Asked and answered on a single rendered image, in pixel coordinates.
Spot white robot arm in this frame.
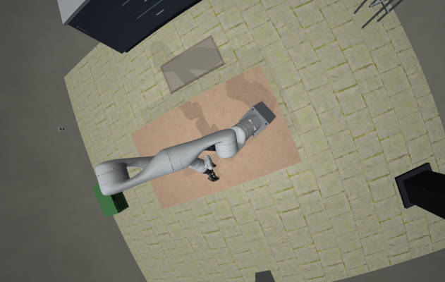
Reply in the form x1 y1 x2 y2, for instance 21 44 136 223
95 114 262 195

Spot black power strip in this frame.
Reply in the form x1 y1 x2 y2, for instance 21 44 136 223
205 145 216 151

